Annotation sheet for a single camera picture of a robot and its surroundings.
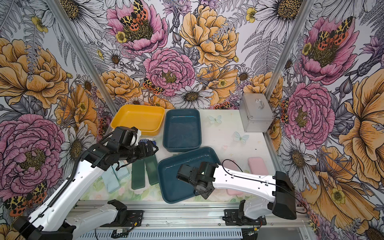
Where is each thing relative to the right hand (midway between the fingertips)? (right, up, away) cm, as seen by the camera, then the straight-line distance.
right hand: (196, 188), depth 72 cm
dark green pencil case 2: (-27, +6, +19) cm, 33 cm away
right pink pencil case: (+37, +5, +20) cm, 42 cm away
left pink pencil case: (+13, +16, -17) cm, 27 cm away
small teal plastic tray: (-11, +26, +38) cm, 47 cm away
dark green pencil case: (-34, +1, +17) cm, 38 cm away
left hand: (-22, +15, 0) cm, 27 cm away
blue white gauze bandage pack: (-21, +23, -8) cm, 33 cm away
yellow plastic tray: (-36, +34, +45) cm, 67 cm away
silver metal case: (+39, +37, +29) cm, 62 cm away
